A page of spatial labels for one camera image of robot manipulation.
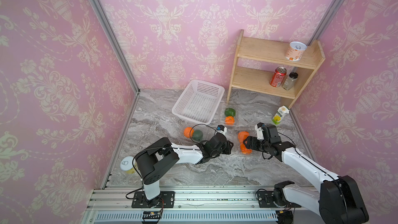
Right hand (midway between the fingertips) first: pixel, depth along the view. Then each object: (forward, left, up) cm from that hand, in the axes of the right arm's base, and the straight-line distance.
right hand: (249, 142), depth 88 cm
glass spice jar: (+24, -24, +23) cm, 41 cm away
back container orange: (+17, +9, -2) cm, 19 cm away
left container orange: (+9, +35, -1) cm, 36 cm away
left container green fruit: (+6, +30, +1) cm, 30 cm away
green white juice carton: (+15, -21, 0) cm, 26 cm away
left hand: (-3, +9, +1) cm, 10 cm away
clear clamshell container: (+9, +25, +3) cm, 27 cm away
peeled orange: (+5, +3, -3) cm, 6 cm away
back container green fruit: (+23, +8, -1) cm, 24 cm away
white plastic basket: (+35, +28, -3) cm, 45 cm away
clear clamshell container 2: (+23, +12, -5) cm, 26 cm away
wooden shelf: (+33, -10, +15) cm, 38 cm away
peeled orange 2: (-4, +4, 0) cm, 6 cm away
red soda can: (+27, -18, +24) cm, 40 cm away
